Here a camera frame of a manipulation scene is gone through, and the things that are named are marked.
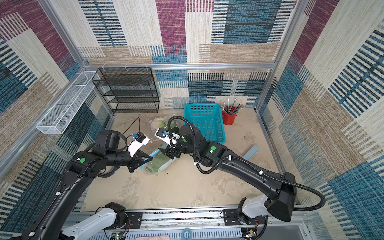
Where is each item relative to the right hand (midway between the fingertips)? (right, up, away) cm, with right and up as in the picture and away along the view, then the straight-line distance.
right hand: (168, 139), depth 68 cm
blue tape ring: (+8, -44, +2) cm, 45 cm away
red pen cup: (+36, +13, +38) cm, 54 cm away
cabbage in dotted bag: (-8, +7, +34) cm, 36 cm away
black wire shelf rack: (-36, +32, +42) cm, 64 cm away
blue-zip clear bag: (-4, -14, +7) cm, 17 cm away
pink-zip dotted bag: (-15, +9, +37) cm, 41 cm away
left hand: (-7, -8, -2) cm, 11 cm away
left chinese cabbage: (-5, -9, -1) cm, 10 cm away
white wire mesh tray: (-53, +10, +3) cm, 54 cm away
